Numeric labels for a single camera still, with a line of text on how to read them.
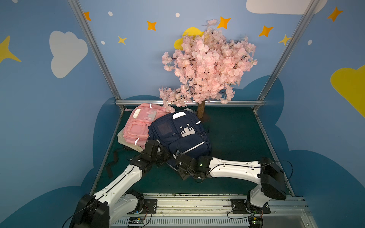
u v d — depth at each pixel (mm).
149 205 750
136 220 718
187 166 584
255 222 733
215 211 737
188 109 1116
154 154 652
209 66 647
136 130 984
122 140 957
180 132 934
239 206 762
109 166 888
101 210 395
